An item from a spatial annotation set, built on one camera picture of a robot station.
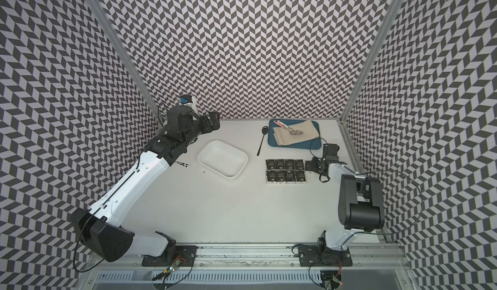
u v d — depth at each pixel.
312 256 0.74
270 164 0.97
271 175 0.94
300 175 0.93
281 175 0.94
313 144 1.05
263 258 0.75
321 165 0.72
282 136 1.09
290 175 0.94
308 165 0.96
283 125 1.19
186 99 0.63
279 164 0.96
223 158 1.03
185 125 0.56
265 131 1.12
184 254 0.73
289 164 0.97
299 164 0.96
